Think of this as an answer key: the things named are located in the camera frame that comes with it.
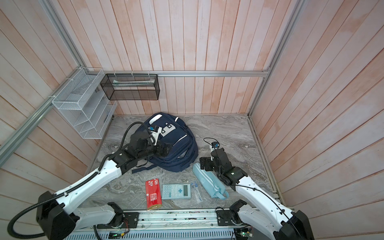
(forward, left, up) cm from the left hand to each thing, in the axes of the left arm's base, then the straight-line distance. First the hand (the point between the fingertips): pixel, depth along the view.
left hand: (165, 146), depth 77 cm
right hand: (-2, -22, -9) cm, 24 cm away
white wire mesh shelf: (+17, +42, +9) cm, 46 cm away
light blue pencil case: (-13, -25, -17) cm, 32 cm away
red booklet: (-20, +7, -20) cm, 29 cm away
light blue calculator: (-17, -5, -20) cm, 27 cm away
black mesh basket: (+48, +29, +4) cm, 56 cm away
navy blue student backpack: (+3, -10, -13) cm, 17 cm away
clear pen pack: (-17, -17, -21) cm, 32 cm away
